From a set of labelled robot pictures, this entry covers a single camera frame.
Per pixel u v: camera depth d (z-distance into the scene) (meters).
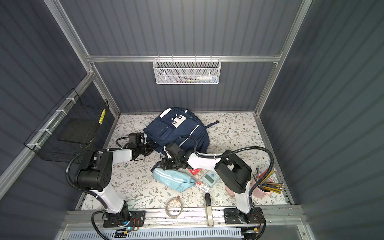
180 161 0.68
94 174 0.49
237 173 0.50
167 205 0.77
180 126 1.00
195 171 0.89
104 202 0.56
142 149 0.84
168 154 0.72
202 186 0.82
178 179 0.82
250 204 0.60
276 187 0.69
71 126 0.77
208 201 0.74
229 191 0.79
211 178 0.85
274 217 0.74
